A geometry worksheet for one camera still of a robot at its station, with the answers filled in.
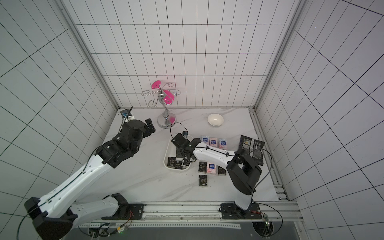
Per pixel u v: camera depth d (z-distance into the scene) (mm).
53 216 382
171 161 876
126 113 579
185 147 636
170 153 940
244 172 453
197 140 1029
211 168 852
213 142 974
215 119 1093
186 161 871
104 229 1088
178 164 874
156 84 944
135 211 729
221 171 852
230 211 729
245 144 976
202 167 856
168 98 880
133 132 499
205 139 976
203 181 812
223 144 950
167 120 1111
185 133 794
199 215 727
